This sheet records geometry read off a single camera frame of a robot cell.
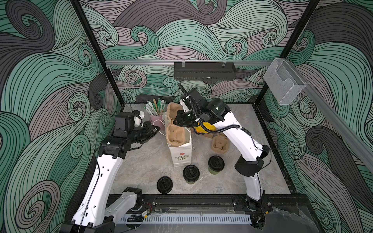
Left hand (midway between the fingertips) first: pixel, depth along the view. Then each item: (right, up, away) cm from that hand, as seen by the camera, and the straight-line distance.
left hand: (160, 126), depth 67 cm
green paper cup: (+15, -32, +10) cm, 36 cm away
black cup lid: (+29, -20, +8) cm, 36 cm away
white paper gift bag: (+10, -16, +8) cm, 20 cm away
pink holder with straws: (-8, +9, +29) cm, 31 cm away
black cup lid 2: (+15, -24, +6) cm, 29 cm away
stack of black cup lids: (+1, -32, +10) cm, 34 cm away
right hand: (+6, +1, 0) cm, 6 cm away
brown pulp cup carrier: (+7, -4, +3) cm, 9 cm away
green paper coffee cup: (+27, -25, +10) cm, 38 cm away
